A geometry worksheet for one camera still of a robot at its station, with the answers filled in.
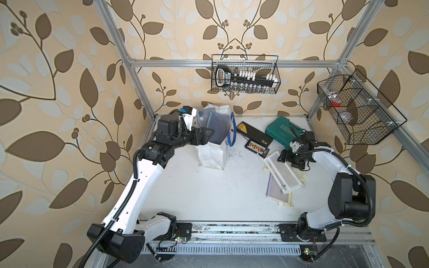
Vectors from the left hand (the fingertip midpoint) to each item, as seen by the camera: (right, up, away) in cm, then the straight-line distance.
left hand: (204, 128), depth 68 cm
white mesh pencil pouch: (+41, -26, +19) cm, 52 cm away
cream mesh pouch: (+51, -24, +23) cm, 61 cm away
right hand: (+42, -18, +22) cm, 50 cm away
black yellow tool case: (+30, -8, +37) cm, 48 cm away
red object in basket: (+64, +13, +13) cm, 66 cm away
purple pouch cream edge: (+35, -33, +19) cm, 51 cm away
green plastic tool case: (+44, -1, +38) cm, 58 cm away
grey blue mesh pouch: (+6, +3, +24) cm, 25 cm away
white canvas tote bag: (+3, -14, +19) cm, 24 cm away
